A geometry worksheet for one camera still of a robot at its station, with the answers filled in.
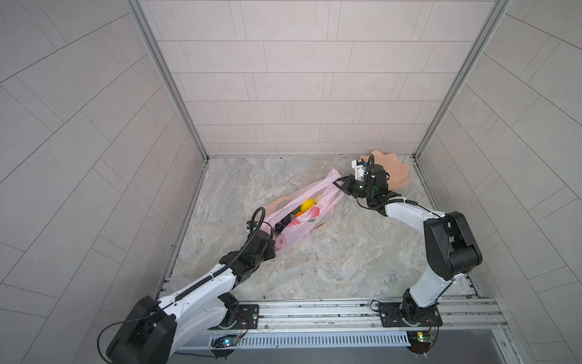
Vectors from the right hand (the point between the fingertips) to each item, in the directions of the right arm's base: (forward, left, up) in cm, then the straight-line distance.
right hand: (332, 181), depth 88 cm
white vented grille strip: (-47, +25, -16) cm, 55 cm away
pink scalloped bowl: (+13, -34, -12) cm, 38 cm away
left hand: (-17, +22, -13) cm, 31 cm away
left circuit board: (-47, +36, -13) cm, 61 cm away
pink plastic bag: (-6, +15, -13) cm, 21 cm away
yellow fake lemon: (-4, +10, -9) cm, 14 cm away
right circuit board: (-50, -21, -17) cm, 57 cm away
